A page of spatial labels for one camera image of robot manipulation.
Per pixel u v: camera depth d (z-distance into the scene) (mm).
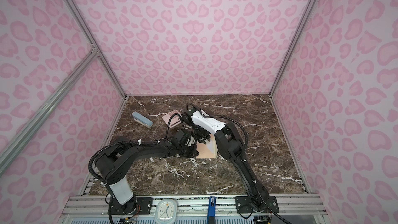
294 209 728
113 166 471
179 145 738
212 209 705
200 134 806
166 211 692
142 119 1012
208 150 902
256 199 621
